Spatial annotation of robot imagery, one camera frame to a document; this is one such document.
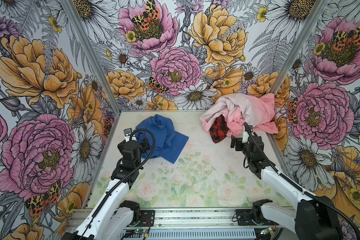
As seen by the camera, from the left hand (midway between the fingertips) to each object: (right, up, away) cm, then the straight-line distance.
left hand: (135, 142), depth 80 cm
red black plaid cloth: (+50, +6, +25) cm, 56 cm away
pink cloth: (+84, +23, +29) cm, 92 cm away
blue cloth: (+16, -4, +18) cm, 24 cm away
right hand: (+57, +1, +7) cm, 58 cm away
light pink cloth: (+67, +23, +20) cm, 74 cm away
